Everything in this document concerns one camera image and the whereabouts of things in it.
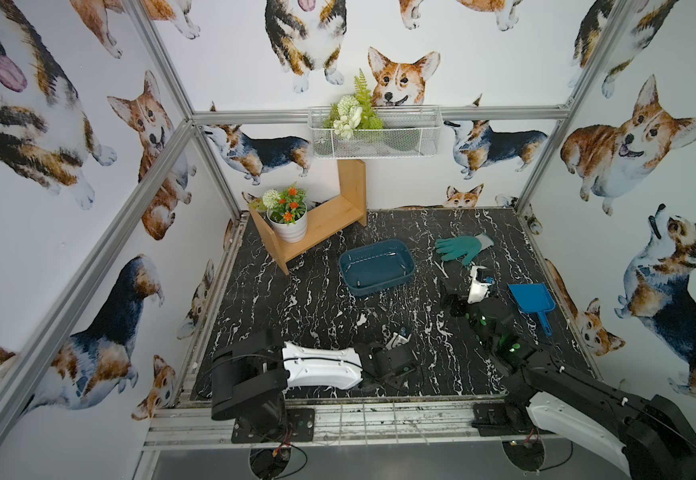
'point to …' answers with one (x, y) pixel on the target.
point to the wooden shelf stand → (324, 215)
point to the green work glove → (469, 247)
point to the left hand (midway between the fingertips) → (399, 358)
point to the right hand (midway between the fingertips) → (463, 275)
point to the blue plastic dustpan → (534, 298)
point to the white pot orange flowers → (286, 212)
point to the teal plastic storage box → (376, 267)
